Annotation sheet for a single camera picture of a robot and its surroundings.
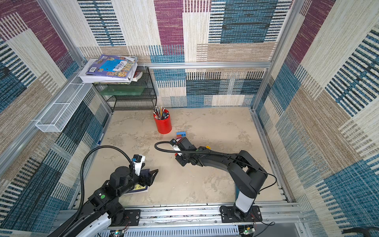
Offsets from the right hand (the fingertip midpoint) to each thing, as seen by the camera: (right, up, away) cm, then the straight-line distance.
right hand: (183, 155), depth 90 cm
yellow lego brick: (+12, +9, -26) cm, 30 cm away
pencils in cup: (-16, +26, +9) cm, 32 cm away
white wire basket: (-59, +23, -19) cm, 66 cm away
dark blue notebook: (-24, -16, -10) cm, 30 cm away
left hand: (-16, -3, -12) cm, 20 cm away
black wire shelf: (-46, +36, +28) cm, 65 cm away
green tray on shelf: (-41, +41, +8) cm, 58 cm away
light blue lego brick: (-1, +13, +12) cm, 18 cm away
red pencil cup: (-14, +17, +12) cm, 25 cm away
